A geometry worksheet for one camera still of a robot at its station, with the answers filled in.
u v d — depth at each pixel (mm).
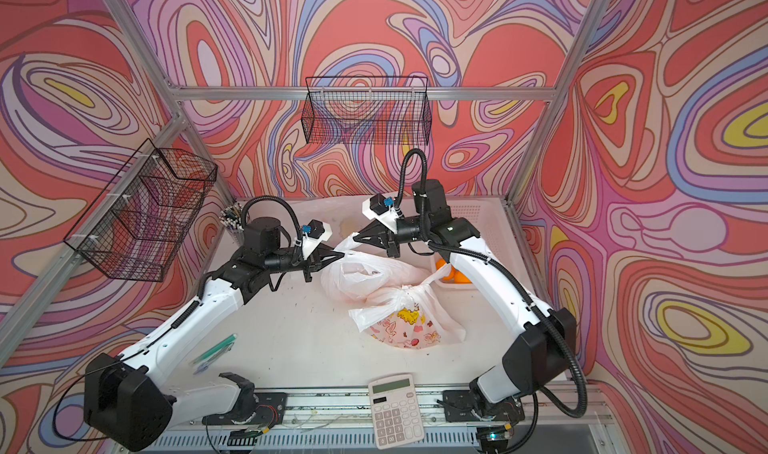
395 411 718
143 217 767
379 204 557
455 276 904
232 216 933
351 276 729
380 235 616
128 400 388
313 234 616
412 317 747
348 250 705
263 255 592
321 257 668
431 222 569
